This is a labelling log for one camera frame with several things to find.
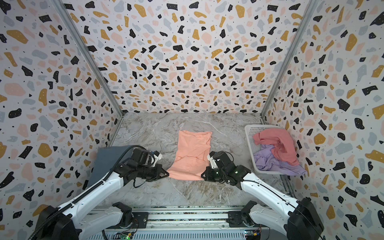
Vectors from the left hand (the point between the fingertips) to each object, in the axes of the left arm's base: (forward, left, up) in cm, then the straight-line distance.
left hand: (169, 172), depth 77 cm
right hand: (-1, -15, 0) cm, 15 cm away
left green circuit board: (-25, +20, -13) cm, 35 cm away
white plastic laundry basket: (+32, -51, -7) cm, 61 cm away
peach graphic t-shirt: (+16, -11, -13) cm, 24 cm away
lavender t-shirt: (+10, -57, -9) cm, 58 cm away
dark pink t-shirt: (+12, -63, +4) cm, 64 cm away
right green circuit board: (-26, -40, -13) cm, 49 cm away
